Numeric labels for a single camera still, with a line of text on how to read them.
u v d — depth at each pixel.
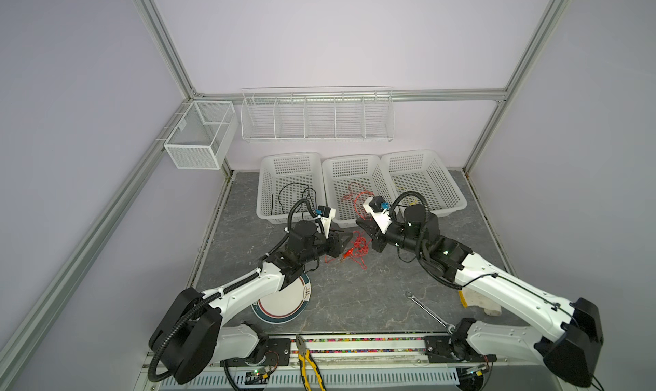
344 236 0.80
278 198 1.09
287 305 0.82
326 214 0.72
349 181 1.16
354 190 1.13
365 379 0.64
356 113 1.04
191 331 0.41
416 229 0.54
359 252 0.82
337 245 0.71
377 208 0.58
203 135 1.02
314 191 1.10
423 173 1.20
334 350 0.76
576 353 0.38
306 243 0.63
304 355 0.72
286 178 1.19
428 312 0.81
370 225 0.63
